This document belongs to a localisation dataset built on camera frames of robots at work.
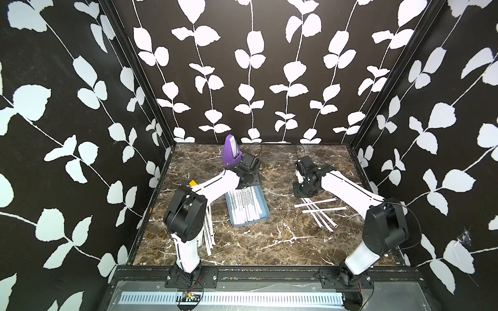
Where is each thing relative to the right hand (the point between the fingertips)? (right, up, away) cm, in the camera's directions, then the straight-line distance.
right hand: (295, 191), depth 88 cm
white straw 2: (-23, -8, +5) cm, 25 cm away
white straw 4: (-18, -8, +5) cm, 20 cm away
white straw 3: (-21, -8, +5) cm, 23 cm away
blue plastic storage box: (-14, -9, +4) cm, 17 cm away
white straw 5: (+1, -8, +5) cm, 10 cm away
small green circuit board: (-43, -37, -18) cm, 59 cm away
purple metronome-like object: (-32, +17, +16) cm, 39 cm away
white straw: (-29, -5, +7) cm, 30 cm away
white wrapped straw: (-40, -18, -2) cm, 44 cm away
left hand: (-18, +7, +5) cm, 20 cm away
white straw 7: (+13, -13, +2) cm, 19 cm away
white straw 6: (+7, -11, +5) cm, 13 cm away
